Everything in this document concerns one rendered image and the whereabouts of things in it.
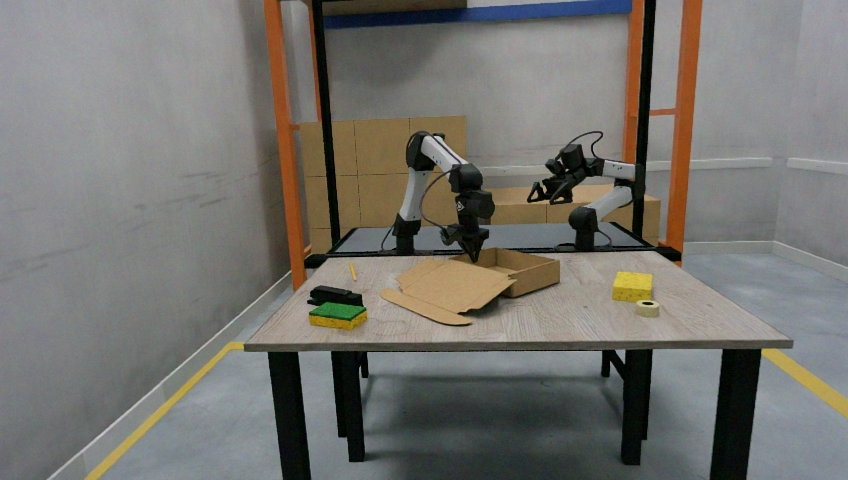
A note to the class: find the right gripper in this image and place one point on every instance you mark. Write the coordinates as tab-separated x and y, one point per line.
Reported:
471	236

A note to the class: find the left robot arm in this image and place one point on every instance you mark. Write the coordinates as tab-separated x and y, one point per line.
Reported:
585	219

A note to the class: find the black stapler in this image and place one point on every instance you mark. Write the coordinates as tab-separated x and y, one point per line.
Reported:
322	294

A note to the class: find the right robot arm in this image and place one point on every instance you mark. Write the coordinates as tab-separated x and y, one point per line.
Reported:
466	180

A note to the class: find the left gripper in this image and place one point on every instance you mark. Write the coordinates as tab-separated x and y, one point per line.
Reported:
559	185

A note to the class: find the beige tape roll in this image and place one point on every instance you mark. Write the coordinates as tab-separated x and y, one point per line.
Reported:
644	310

